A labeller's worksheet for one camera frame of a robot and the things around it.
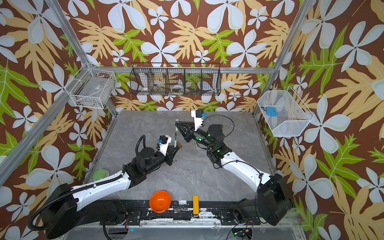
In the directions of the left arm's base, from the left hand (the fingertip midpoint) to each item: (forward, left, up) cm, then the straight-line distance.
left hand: (177, 145), depth 76 cm
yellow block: (-24, -10, -22) cm, 34 cm away
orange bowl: (-23, +9, -19) cm, 31 cm away
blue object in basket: (+22, -54, +4) cm, 58 cm away
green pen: (-1, +1, +5) cm, 5 cm away
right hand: (+2, 0, +13) cm, 13 cm away
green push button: (-7, +48, -22) cm, 53 cm away
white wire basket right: (+13, -61, +8) cm, 63 cm away
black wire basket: (+45, +3, +10) cm, 46 cm away
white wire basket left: (+31, +51, +11) cm, 61 cm away
